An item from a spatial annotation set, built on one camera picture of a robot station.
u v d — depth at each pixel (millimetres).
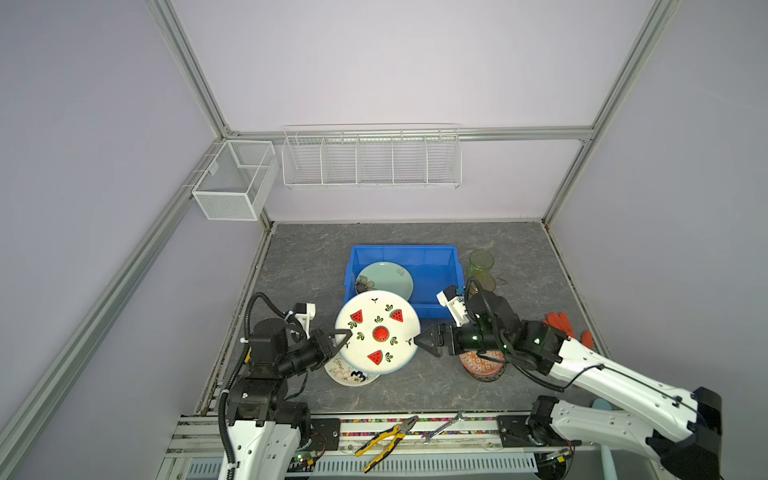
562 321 913
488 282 938
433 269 1054
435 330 605
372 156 988
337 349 658
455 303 652
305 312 666
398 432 737
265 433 463
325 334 644
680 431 396
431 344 609
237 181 1002
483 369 770
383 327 710
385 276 1028
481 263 1019
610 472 666
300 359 591
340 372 826
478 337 587
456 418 767
